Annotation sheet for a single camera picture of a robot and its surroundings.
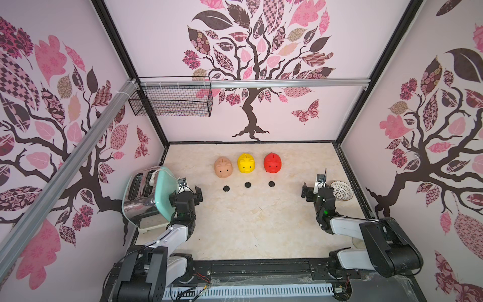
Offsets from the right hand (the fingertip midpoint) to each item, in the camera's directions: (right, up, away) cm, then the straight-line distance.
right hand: (317, 182), depth 90 cm
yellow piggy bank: (-35, +9, +10) cm, 38 cm away
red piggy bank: (-21, +9, +10) cm, 25 cm away
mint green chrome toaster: (-86, -11, +3) cm, 87 cm away
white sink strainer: (+15, -5, +5) cm, 17 cm away
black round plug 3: (-21, -2, +10) cm, 24 cm away
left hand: (-63, -4, -2) cm, 63 cm away
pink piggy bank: (-47, +7, +7) cm, 48 cm away
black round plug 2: (-34, -3, +10) cm, 36 cm away
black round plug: (-46, -4, +9) cm, 47 cm away
